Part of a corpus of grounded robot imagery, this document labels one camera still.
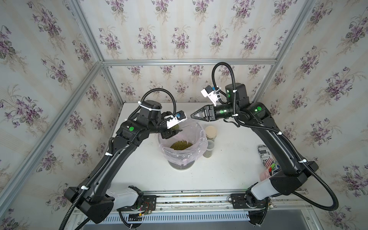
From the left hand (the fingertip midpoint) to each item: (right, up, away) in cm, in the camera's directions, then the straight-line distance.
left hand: (177, 121), depth 67 cm
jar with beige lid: (+19, -7, +17) cm, 26 cm away
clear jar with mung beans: (-1, -3, -3) cm, 4 cm away
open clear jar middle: (+18, -21, +22) cm, 35 cm away
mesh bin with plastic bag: (+3, -18, 0) cm, 18 cm away
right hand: (+9, +3, -6) cm, 11 cm away
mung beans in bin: (+1, -17, +25) cm, 30 cm away
